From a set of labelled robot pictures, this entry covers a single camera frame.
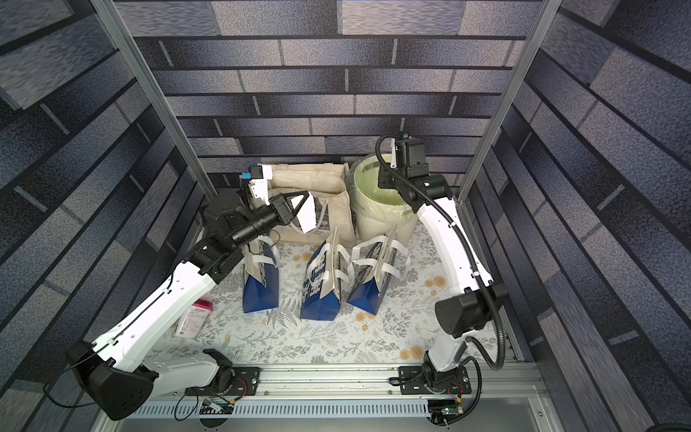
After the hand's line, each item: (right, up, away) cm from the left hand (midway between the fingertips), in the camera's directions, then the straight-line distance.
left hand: (308, 193), depth 62 cm
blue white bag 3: (+17, -18, +11) cm, 27 cm away
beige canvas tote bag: (+3, +4, +32) cm, 32 cm away
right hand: (+20, +9, +15) cm, 26 cm away
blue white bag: (-16, -22, +15) cm, 31 cm away
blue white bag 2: (+4, -19, +15) cm, 25 cm away
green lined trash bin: (+18, -3, +18) cm, 26 cm away
